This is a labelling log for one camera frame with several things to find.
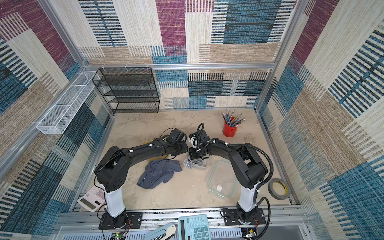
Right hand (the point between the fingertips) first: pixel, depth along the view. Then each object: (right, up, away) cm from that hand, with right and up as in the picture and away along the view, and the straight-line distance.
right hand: (192, 156), depth 93 cm
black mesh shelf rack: (-45, +45, +15) cm, 65 cm away
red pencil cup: (+25, +15, +9) cm, 30 cm away
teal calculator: (+1, -28, -23) cm, 36 cm away
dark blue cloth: (-20, -6, -9) cm, 22 cm away
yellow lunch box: (-29, +8, +9) cm, 32 cm away
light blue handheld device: (-12, -29, -25) cm, 40 cm away
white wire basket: (-63, +22, -22) cm, 70 cm away
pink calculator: (-50, -19, -15) cm, 56 cm away
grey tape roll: (+48, -15, -11) cm, 51 cm away
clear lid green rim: (+17, -12, -7) cm, 22 cm away
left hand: (-2, +5, 0) cm, 5 cm away
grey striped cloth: (-1, -1, -10) cm, 10 cm away
